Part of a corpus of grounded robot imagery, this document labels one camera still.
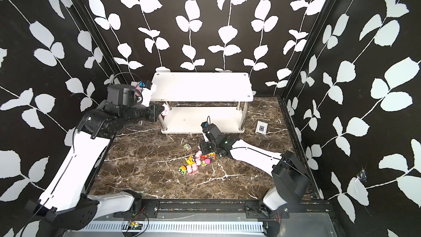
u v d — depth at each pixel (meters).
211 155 0.88
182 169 0.84
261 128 1.01
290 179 0.43
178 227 0.70
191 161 0.88
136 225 0.71
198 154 0.90
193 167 0.85
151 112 0.56
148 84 0.56
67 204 0.38
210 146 0.71
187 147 0.91
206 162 0.86
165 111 0.66
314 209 0.76
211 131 0.64
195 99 0.73
